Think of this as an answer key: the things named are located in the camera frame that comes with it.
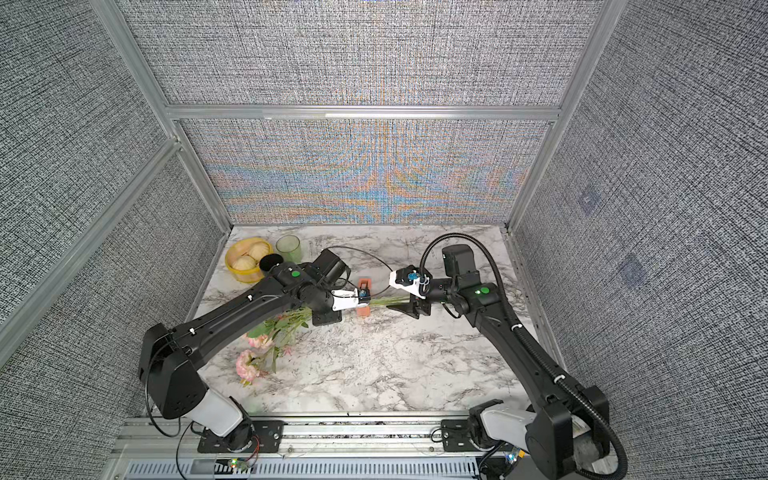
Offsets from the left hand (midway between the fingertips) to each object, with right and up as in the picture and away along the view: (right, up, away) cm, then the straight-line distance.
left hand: (341, 305), depth 80 cm
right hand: (+14, +7, -7) cm, 17 cm away
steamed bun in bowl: (-36, +11, +20) cm, 42 cm away
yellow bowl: (-41, +16, +29) cm, 53 cm away
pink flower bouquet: (-18, -7, -4) cm, 20 cm away
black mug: (-26, +12, +19) cm, 35 cm away
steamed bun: (-32, +16, +23) cm, 43 cm away
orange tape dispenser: (+7, +2, -9) cm, 11 cm away
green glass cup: (-23, +17, +30) cm, 41 cm away
